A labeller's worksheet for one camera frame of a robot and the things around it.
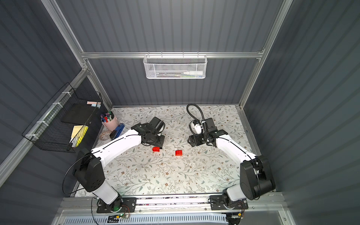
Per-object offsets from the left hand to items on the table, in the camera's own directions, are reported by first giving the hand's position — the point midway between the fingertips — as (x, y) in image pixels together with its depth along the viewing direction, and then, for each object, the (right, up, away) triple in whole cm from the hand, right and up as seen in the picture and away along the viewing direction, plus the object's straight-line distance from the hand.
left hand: (161, 142), depth 85 cm
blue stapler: (-34, +6, +18) cm, 39 cm away
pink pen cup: (-39, +9, +17) cm, 44 cm away
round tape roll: (-44, +2, +17) cm, 47 cm away
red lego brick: (-5, -6, +9) cm, 12 cm away
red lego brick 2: (+11, -8, +7) cm, 15 cm away
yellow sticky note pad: (-34, +8, -22) cm, 41 cm away
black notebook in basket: (-45, +17, -6) cm, 49 cm away
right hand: (+21, +2, +2) cm, 22 cm away
